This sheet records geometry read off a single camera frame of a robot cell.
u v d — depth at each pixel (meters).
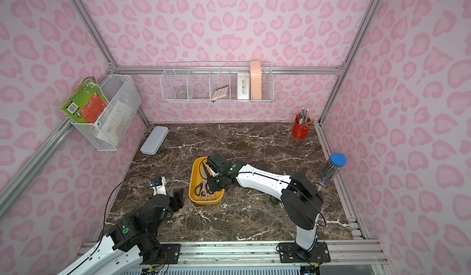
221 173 0.64
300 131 1.08
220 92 0.94
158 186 0.65
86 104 0.72
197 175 0.95
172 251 0.74
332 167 0.80
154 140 1.12
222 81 0.98
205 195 0.88
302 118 1.07
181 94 0.93
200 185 0.92
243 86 0.93
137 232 0.53
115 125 0.81
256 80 0.82
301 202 0.46
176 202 0.69
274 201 0.88
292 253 0.73
